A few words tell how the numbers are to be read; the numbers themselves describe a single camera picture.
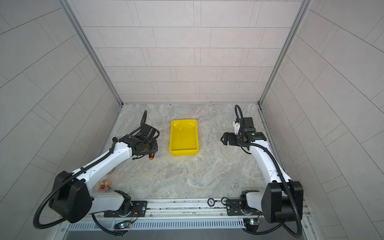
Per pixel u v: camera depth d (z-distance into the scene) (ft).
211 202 2.41
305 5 2.32
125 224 2.14
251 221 2.24
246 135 1.89
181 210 2.33
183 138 3.05
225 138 2.42
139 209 2.32
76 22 2.49
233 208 2.33
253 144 1.76
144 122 2.19
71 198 1.27
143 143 1.93
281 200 1.28
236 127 2.47
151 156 2.53
